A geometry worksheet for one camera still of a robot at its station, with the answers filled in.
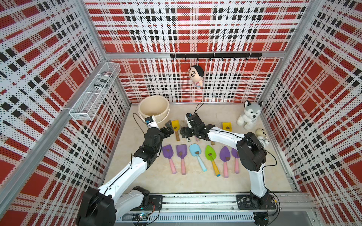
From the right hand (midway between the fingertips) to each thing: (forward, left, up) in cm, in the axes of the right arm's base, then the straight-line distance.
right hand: (187, 129), depth 94 cm
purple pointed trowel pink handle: (-16, -24, -7) cm, 30 cm away
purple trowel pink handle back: (-3, -7, -8) cm, 11 cm away
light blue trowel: (-10, -5, -9) cm, 15 cm away
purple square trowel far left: (-13, +13, -8) cm, 20 cm away
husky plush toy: (+9, -43, +9) cm, 45 cm away
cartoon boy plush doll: (+27, -6, +25) cm, 37 cm away
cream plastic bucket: (+16, +24, +8) cm, 29 cm away
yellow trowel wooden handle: (+9, +9, -9) cm, 15 cm away
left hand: (-4, +11, +13) cm, 17 cm away
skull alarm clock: (0, -53, -7) cm, 53 cm away
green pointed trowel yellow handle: (-13, -16, -10) cm, 22 cm away
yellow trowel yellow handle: (+8, -30, -8) cm, 32 cm away
